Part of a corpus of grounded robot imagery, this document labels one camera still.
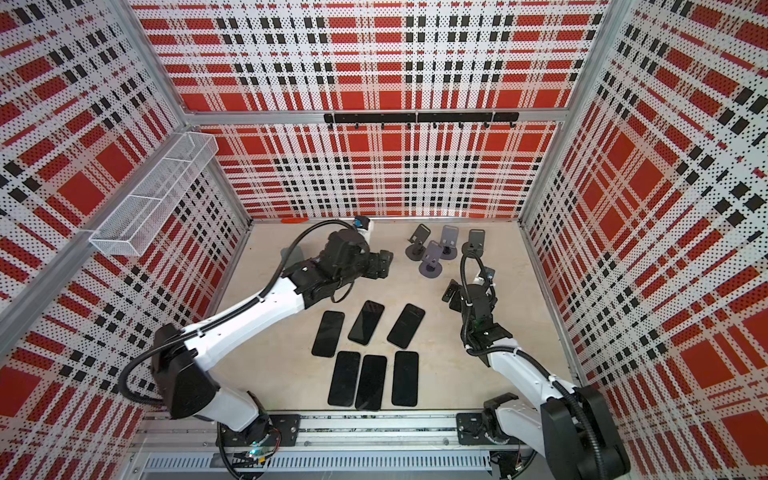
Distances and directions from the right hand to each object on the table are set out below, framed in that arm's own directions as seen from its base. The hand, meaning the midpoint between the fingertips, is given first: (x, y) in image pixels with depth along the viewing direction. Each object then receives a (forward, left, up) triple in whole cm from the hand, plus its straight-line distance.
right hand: (466, 287), depth 86 cm
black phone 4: (-10, +42, -13) cm, 45 cm away
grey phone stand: (+14, +9, -8) cm, 18 cm away
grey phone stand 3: (+24, -8, -8) cm, 27 cm away
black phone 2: (-5, +31, -13) cm, 33 cm away
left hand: (+2, +25, +13) cm, 28 cm away
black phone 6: (-22, +35, -12) cm, 43 cm away
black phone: (-6, +18, -12) cm, 22 cm away
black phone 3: (-22, +18, -12) cm, 31 cm away
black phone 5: (-24, +28, -11) cm, 38 cm away
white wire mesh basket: (+17, +99, +11) cm, 101 cm away
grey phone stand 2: (+24, +14, -12) cm, 30 cm away
